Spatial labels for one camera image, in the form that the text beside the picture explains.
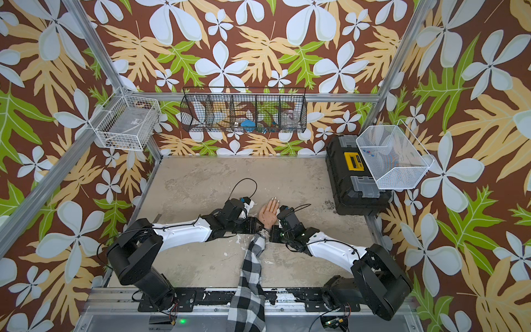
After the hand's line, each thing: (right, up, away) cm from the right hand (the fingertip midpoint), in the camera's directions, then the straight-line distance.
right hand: (267, 232), depth 87 cm
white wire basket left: (-60, +47, 0) cm, 76 cm away
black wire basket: (-12, +56, +11) cm, 58 cm away
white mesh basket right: (+53, +32, -3) cm, 62 cm away
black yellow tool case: (+36, +22, +1) cm, 43 cm away
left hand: (-2, +4, 0) cm, 4 cm away
